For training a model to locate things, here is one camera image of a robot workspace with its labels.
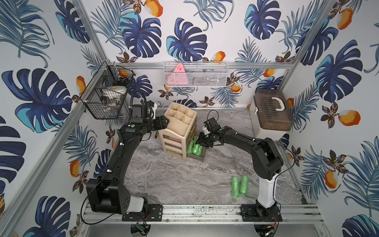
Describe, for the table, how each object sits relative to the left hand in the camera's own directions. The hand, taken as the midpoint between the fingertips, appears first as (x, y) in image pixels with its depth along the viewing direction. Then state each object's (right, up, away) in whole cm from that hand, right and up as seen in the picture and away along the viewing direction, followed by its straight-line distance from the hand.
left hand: (163, 118), depth 79 cm
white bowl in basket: (-27, +15, 0) cm, 30 cm away
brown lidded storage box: (+68, +4, +19) cm, 71 cm away
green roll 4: (+45, -37, +3) cm, 58 cm away
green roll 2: (+19, -19, +12) cm, 29 cm away
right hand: (+18, -15, +15) cm, 28 cm away
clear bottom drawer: (+22, -24, +15) cm, 36 cm away
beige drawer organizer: (+6, -10, -3) cm, 12 cm away
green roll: (+14, -19, +13) cm, 27 cm away
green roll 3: (+39, -37, +3) cm, 54 cm away
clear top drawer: (+16, -6, +3) cm, 18 cm away
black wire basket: (-34, +11, +3) cm, 36 cm away
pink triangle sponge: (+7, +26, +11) cm, 29 cm away
